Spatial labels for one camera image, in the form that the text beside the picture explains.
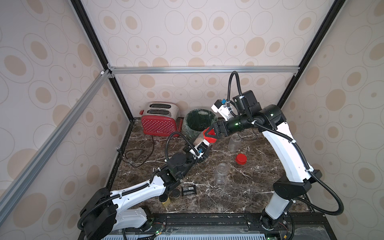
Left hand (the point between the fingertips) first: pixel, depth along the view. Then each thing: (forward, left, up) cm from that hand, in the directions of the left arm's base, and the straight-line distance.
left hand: (207, 139), depth 69 cm
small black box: (-14, +9, -30) cm, 34 cm away
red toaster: (+27, +28, -14) cm, 42 cm away
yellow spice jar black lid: (-21, +20, -22) cm, 36 cm away
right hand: (0, -3, +6) cm, 7 cm away
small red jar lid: (+7, -24, -30) cm, 39 cm away
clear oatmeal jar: (-5, -10, -31) cm, 33 cm away
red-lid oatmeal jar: (+14, -19, -22) cm, 33 cm away
